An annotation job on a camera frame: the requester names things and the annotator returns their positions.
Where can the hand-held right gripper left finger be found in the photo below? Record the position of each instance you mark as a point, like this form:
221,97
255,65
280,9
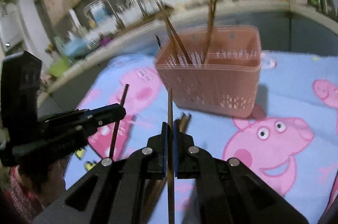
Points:
164,152

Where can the pink plastic utensil basket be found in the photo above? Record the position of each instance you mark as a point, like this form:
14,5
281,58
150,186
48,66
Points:
211,86

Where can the purple cloth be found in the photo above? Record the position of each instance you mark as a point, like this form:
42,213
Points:
105,40

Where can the bunch of wooden chopsticks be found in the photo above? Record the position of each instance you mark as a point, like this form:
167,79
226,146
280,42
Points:
175,39

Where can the green plastic basin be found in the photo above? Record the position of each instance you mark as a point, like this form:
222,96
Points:
60,66

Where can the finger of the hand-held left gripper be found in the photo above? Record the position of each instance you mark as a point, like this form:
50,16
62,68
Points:
105,114

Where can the light brown chopstick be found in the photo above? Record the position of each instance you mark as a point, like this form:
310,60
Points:
170,107

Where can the blue cartoon pig blanket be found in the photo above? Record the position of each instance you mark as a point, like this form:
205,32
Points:
277,86

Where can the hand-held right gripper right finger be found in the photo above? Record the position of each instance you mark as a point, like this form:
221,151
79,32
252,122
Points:
176,155

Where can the person's left hand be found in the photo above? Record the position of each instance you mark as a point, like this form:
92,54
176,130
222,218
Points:
50,177

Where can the dark brown chopstick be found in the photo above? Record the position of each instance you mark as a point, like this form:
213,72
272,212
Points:
124,97

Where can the blue plastic container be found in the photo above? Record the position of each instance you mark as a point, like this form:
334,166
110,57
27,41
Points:
75,47

